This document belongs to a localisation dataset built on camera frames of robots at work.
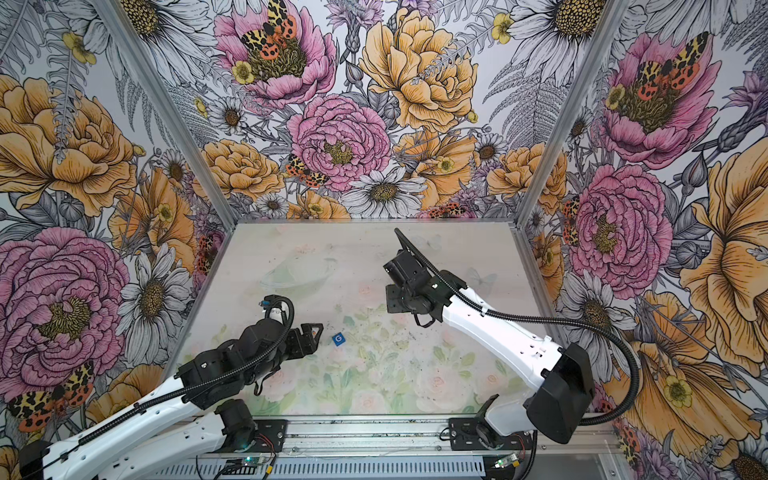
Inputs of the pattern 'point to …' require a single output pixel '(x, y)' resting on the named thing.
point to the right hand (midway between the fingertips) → (400, 307)
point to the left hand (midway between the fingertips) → (308, 338)
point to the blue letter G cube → (338, 339)
